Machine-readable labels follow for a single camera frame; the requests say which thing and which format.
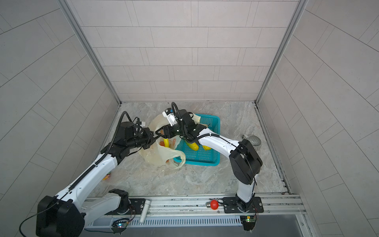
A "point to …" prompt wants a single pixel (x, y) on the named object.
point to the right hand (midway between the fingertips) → (160, 131)
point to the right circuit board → (250, 218)
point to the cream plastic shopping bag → (162, 152)
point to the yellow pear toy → (194, 146)
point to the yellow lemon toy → (206, 148)
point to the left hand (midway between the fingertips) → (165, 133)
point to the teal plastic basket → (202, 157)
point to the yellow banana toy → (166, 141)
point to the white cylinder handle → (144, 211)
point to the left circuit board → (122, 224)
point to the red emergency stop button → (214, 204)
